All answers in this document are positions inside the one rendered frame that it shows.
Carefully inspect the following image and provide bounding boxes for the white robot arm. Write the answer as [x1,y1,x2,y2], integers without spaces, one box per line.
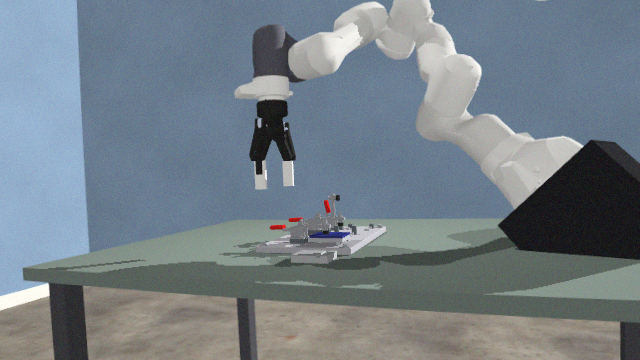
[234,0,583,210]

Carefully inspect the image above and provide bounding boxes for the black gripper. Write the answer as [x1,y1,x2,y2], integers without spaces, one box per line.
[249,99,296,190]

